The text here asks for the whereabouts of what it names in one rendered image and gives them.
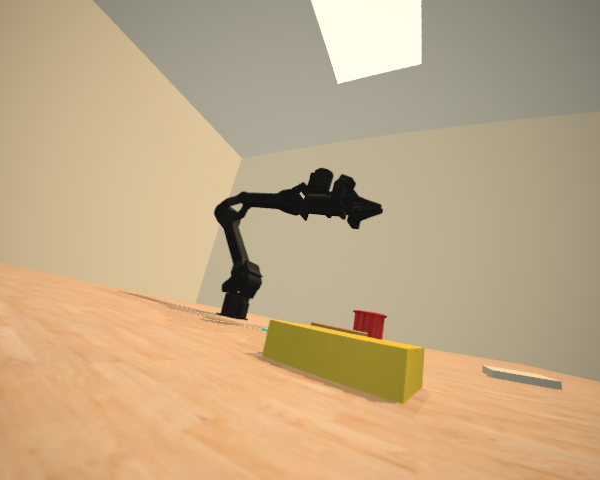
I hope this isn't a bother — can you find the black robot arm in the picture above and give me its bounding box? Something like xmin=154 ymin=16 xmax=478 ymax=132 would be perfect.
xmin=214 ymin=168 xmax=334 ymax=321

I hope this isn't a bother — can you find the red cup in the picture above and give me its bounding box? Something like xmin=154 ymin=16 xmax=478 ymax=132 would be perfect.
xmin=353 ymin=310 xmax=387 ymax=340

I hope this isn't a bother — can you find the tan wooden bar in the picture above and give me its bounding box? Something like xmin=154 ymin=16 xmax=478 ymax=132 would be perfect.
xmin=311 ymin=322 xmax=368 ymax=337

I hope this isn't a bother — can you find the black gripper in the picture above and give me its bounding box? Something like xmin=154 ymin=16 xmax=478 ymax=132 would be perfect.
xmin=319 ymin=179 xmax=383 ymax=229

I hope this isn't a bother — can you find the yellow rectangular block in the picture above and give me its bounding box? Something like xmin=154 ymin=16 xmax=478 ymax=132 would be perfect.
xmin=262 ymin=319 xmax=425 ymax=404

